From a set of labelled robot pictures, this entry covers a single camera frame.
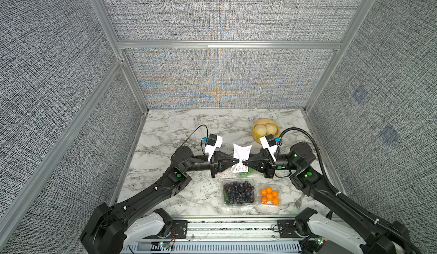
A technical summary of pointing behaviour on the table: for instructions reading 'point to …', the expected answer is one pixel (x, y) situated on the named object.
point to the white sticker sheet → (240, 153)
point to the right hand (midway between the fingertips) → (245, 162)
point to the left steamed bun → (260, 129)
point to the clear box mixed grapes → (251, 173)
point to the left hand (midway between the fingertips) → (240, 162)
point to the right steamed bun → (271, 128)
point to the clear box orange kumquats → (268, 195)
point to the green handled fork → (299, 201)
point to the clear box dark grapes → (241, 192)
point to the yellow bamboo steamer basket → (264, 121)
